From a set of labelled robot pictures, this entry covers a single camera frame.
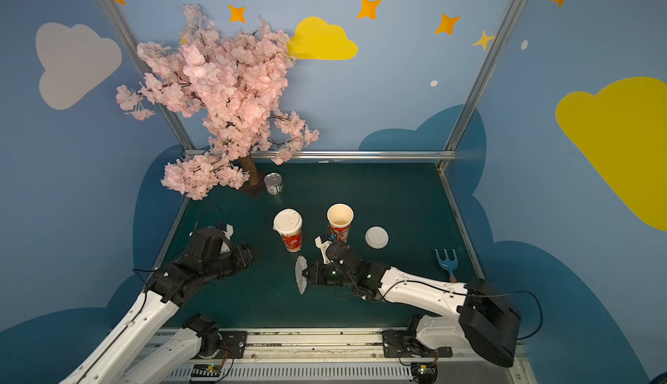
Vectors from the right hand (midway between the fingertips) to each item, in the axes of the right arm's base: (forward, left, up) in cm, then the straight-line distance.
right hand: (306, 270), depth 76 cm
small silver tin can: (+39, +20, -8) cm, 45 cm away
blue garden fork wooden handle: (+10, -49, -13) cm, 51 cm away
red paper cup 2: (+20, -9, -1) cm, 22 cm away
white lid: (+14, +8, +4) cm, 16 cm away
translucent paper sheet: (+2, +2, -2) cm, 3 cm away
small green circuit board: (-25, +27, -15) cm, 40 cm away
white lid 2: (+19, -23, -12) cm, 32 cm away
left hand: (+4, +15, +3) cm, 16 cm away
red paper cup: (+11, +7, -6) cm, 14 cm away
